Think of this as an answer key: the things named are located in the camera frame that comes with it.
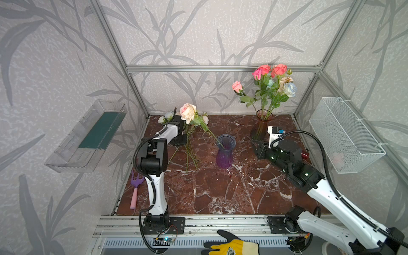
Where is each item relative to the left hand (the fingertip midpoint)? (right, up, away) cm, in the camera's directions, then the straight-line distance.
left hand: (183, 138), depth 103 cm
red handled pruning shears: (+76, -11, -7) cm, 77 cm away
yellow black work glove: (+29, -44, -36) cm, 64 cm away
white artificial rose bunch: (+4, +5, +5) cm, 9 cm away
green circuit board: (-1, -44, -32) cm, 54 cm away
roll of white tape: (+67, -45, -36) cm, 89 cm away
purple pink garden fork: (-23, -24, -16) cm, 37 cm away
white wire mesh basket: (+75, 0, -40) cm, 85 cm away
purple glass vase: (+27, -11, -7) cm, 30 cm away
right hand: (+39, +3, -31) cm, 50 cm away
